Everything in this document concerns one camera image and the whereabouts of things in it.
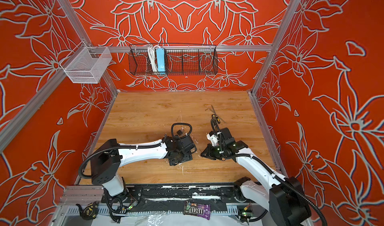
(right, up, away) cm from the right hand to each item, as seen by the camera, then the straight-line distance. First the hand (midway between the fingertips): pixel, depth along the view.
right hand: (200, 154), depth 78 cm
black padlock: (-12, +9, +17) cm, 23 cm away
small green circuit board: (+22, -25, -10) cm, 34 cm away
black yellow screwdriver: (+15, +16, +25) cm, 33 cm away
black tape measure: (-52, -23, -11) cm, 57 cm away
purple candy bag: (-2, -23, -10) cm, 25 cm away
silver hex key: (+9, +24, +31) cm, 40 cm away
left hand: (-6, -4, +3) cm, 8 cm away
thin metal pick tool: (+16, +18, +26) cm, 35 cm away
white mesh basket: (-71, +52, +14) cm, 89 cm away
